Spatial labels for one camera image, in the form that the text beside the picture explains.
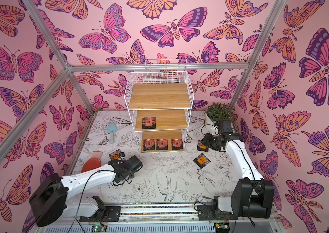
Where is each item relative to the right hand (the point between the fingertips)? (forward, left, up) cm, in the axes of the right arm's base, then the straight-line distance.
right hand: (202, 141), depth 84 cm
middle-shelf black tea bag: (+6, +30, +10) cm, 33 cm away
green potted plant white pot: (+20, -10, +4) cm, 23 cm away
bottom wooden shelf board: (+15, +20, -14) cm, 29 cm away
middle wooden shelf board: (+8, +21, +11) cm, 25 cm away
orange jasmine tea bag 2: (-5, -2, -15) cm, 16 cm away
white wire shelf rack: (+40, +27, +17) cm, 51 cm away
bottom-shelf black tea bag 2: (+6, +24, -14) cm, 29 cm away
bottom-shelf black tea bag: (+6, +33, -14) cm, 36 cm away
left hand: (-14, +42, -13) cm, 46 cm away
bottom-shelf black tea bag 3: (+6, +14, -13) cm, 20 cm away
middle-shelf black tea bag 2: (-3, +55, -14) cm, 56 cm away
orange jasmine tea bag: (+6, -3, -15) cm, 17 cm away
